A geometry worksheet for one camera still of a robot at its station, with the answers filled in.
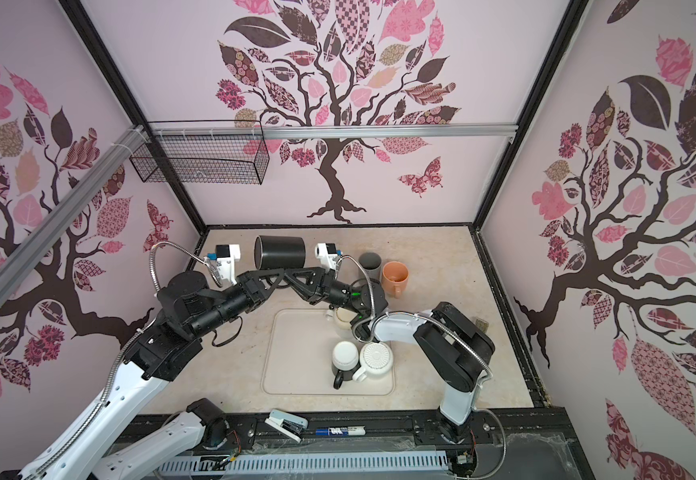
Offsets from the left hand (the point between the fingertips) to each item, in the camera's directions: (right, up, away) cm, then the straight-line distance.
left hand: (286, 278), depth 63 cm
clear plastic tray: (-3, -25, +25) cm, 36 cm away
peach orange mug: (+29, -3, +39) cm, 49 cm away
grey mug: (+20, +3, +33) cm, 38 cm away
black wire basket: (-34, +38, +32) cm, 61 cm away
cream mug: (+11, -14, +22) cm, 29 cm away
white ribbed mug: (+20, -23, +15) cm, 34 cm away
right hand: (+1, 0, -1) cm, 1 cm away
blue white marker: (+12, -39, +10) cm, 42 cm away
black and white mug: (+12, -23, +13) cm, 29 cm away
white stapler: (-2, -38, +11) cm, 39 cm away
